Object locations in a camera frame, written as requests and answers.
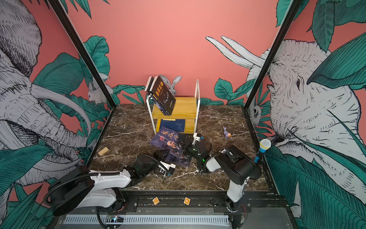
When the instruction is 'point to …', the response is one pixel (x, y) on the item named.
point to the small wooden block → (105, 150)
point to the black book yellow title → (162, 93)
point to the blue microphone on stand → (264, 144)
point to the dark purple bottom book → (183, 161)
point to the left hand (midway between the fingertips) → (167, 145)
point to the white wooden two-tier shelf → (184, 117)
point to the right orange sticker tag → (187, 201)
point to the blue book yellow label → (177, 125)
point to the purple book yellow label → (162, 107)
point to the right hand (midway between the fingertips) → (175, 139)
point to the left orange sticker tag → (156, 201)
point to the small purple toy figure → (228, 135)
